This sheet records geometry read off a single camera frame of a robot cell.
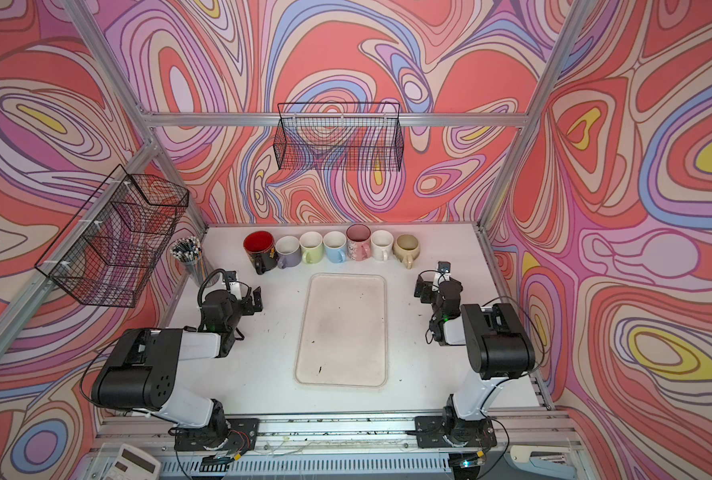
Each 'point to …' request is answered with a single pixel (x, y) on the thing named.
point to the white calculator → (133, 464)
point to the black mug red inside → (261, 250)
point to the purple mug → (288, 250)
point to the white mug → (382, 245)
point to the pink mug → (359, 242)
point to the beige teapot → (406, 248)
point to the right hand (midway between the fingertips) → (435, 281)
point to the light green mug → (312, 246)
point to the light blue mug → (335, 243)
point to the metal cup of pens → (188, 250)
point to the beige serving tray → (343, 334)
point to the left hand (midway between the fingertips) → (248, 286)
